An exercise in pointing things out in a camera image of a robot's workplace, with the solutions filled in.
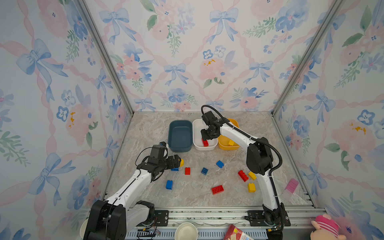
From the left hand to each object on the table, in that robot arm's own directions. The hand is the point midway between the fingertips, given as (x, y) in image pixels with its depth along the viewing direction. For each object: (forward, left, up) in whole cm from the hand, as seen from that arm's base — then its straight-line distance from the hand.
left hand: (174, 159), depth 86 cm
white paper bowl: (-33, -8, -9) cm, 35 cm away
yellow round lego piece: (+1, -4, -6) cm, 7 cm away
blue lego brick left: (-3, 0, -7) cm, 8 cm away
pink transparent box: (-12, -66, -7) cm, 68 cm away
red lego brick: (+16, -19, -6) cm, 25 cm away
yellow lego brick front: (-13, -43, -7) cm, 46 cm away
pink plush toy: (-33, -70, -1) cm, 77 cm away
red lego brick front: (-15, -24, -7) cm, 29 cm away
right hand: (+18, -18, -1) cm, 26 cm away
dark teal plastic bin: (+21, -2, -6) cm, 22 cm away
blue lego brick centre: (+1, -27, -8) cm, 28 cm away
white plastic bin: (+28, -15, -2) cm, 32 cm away
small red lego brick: (-4, -7, -8) cm, 11 cm away
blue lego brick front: (-12, +2, -7) cm, 14 cm away
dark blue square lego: (-4, -17, -7) cm, 19 cm away
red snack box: (-34, -29, -4) cm, 45 cm away
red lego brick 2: (-7, -39, -6) cm, 41 cm away
